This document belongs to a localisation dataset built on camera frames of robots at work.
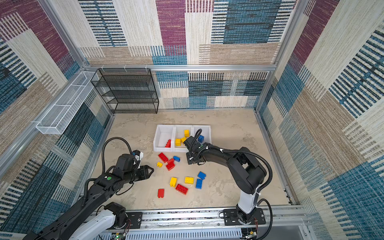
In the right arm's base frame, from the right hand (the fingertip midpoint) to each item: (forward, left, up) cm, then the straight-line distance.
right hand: (193, 159), depth 92 cm
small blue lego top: (+1, +10, -1) cm, 10 cm away
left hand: (-8, +23, +8) cm, 25 cm away
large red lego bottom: (-16, +7, -1) cm, 18 cm away
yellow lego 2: (-13, +12, +1) cm, 18 cm away
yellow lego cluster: (+14, +6, +2) cm, 15 cm away
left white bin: (+20, +21, 0) cm, 29 cm away
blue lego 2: (-14, -3, 0) cm, 15 cm away
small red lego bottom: (-18, +18, -1) cm, 26 cm away
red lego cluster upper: (-2, +14, -1) cm, 14 cm away
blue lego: (-9, -4, -1) cm, 10 cm away
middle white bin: (+21, +10, +2) cm, 23 cm away
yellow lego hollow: (+18, +4, +3) cm, 19 cm away
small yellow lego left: (-2, +20, -1) cm, 21 cm away
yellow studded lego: (-12, +3, 0) cm, 12 cm away
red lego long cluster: (+11, +16, +1) cm, 20 cm away
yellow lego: (+11, +10, +3) cm, 15 cm away
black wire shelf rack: (+47, +46, +17) cm, 68 cm away
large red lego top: (+2, +19, 0) cm, 19 cm away
